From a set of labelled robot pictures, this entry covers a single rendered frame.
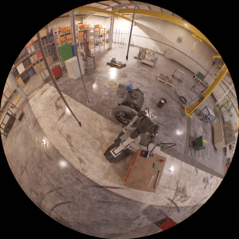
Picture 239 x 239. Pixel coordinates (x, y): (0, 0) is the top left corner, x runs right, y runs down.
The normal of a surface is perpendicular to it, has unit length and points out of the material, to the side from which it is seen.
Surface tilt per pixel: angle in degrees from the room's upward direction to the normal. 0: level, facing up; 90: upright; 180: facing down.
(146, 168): 0
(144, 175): 0
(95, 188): 0
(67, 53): 90
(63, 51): 90
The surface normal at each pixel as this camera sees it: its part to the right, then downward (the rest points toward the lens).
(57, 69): 0.94, 0.33
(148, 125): -0.40, 0.11
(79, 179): 0.09, -0.49
